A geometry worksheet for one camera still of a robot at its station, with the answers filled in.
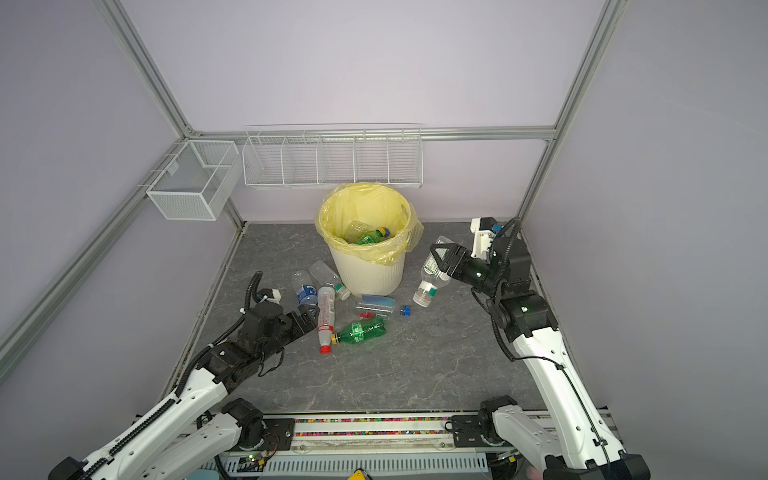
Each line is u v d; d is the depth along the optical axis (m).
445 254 0.64
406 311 0.93
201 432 0.58
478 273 0.57
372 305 0.94
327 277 1.01
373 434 0.75
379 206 0.96
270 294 0.72
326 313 0.89
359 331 0.86
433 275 0.64
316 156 0.98
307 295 0.94
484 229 0.60
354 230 0.97
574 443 0.38
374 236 0.98
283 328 0.65
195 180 1.01
